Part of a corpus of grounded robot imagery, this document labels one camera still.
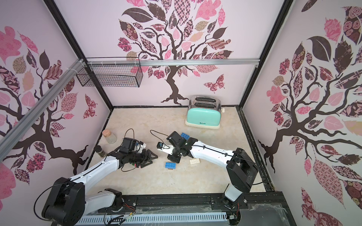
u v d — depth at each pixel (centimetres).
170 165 84
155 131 64
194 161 88
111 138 93
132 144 70
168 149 71
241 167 46
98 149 101
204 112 97
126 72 95
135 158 73
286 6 70
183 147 62
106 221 70
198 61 95
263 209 73
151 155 78
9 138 50
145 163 76
